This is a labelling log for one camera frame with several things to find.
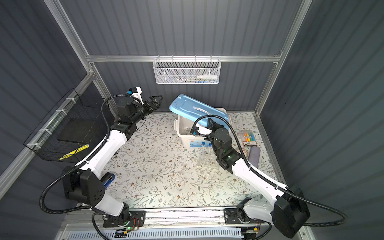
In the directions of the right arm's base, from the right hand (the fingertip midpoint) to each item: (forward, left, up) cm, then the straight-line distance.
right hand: (214, 118), depth 73 cm
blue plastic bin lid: (+6, +10, -1) cm, 12 cm away
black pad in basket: (-5, +69, -2) cm, 69 cm away
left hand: (+10, +28, +5) cm, 30 cm away
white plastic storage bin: (+19, +19, -29) cm, 40 cm away
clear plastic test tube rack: (-8, +2, -33) cm, 34 cm away
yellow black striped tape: (-17, +64, -3) cm, 66 cm away
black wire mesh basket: (-16, +73, +4) cm, 75 cm away
